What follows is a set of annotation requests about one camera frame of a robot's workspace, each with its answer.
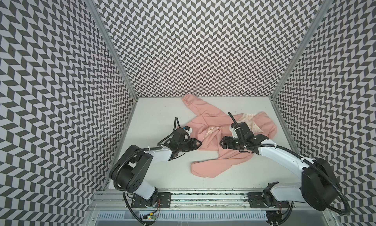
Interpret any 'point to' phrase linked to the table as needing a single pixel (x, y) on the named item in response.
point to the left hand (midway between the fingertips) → (201, 142)
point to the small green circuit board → (151, 217)
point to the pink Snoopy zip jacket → (211, 126)
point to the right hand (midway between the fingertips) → (226, 142)
